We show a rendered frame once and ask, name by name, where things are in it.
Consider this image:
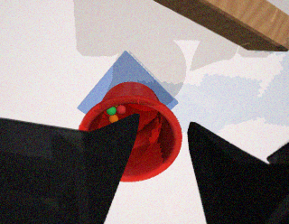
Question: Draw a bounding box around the red marble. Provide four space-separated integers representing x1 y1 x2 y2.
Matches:
117 105 126 115

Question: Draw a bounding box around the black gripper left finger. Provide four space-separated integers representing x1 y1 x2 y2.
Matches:
0 113 140 224

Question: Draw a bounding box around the green marble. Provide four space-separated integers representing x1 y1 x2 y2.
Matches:
107 107 117 116

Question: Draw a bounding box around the red cup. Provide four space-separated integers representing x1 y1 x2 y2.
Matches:
78 81 182 182

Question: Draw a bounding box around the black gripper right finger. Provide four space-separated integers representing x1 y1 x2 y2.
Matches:
187 122 289 224

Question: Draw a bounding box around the brown wooden block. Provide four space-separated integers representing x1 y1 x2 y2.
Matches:
154 0 289 51

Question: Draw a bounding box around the orange marble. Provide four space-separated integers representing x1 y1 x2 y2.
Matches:
109 115 118 123

